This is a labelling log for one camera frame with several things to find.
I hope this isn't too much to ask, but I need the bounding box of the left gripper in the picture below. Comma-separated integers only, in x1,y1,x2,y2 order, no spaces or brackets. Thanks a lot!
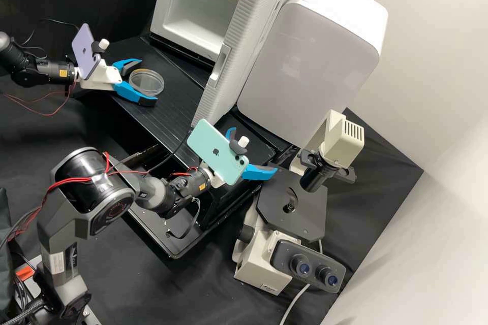
80,57,159,109

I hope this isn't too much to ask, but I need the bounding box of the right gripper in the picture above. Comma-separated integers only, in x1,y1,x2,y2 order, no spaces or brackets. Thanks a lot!
200,126,278,189

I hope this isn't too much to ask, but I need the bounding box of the petri dish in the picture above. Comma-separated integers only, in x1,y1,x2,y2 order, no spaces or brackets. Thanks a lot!
128,69,166,96

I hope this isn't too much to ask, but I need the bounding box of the incubator door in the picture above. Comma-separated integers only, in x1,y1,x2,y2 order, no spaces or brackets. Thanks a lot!
190,0,312,128

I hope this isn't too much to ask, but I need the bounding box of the black platform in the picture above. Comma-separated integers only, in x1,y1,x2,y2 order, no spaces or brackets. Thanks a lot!
141,31,302,169
72,37,208,147

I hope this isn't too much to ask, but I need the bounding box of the cream microscope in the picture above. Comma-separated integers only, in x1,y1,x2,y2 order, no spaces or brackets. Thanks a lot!
232,108,367,296

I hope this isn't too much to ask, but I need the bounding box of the black tray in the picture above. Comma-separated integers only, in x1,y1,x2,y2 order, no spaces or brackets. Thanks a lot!
121,143,268,262

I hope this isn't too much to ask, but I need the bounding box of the white box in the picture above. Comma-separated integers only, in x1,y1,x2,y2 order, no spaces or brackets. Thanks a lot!
236,0,389,142

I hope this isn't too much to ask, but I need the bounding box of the right wrist camera phone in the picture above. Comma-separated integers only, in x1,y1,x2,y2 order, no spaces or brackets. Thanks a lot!
186,118,251,186

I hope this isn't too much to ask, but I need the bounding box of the wrist camera phone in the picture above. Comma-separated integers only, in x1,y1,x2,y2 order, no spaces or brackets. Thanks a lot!
71,23,111,79
186,118,251,186

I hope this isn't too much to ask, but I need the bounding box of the left wrist camera phone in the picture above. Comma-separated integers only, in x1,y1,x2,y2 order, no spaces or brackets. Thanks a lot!
71,23,111,79

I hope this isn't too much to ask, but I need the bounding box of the black cable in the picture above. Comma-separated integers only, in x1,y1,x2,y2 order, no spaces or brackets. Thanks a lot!
146,128,194,173
22,18,84,51
165,197,202,239

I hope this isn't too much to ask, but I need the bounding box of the red wire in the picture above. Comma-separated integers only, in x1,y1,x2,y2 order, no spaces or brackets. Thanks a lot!
0,87,75,117

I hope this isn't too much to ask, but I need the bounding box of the grey cable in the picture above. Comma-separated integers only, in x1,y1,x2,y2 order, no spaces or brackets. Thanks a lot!
279,282,318,325

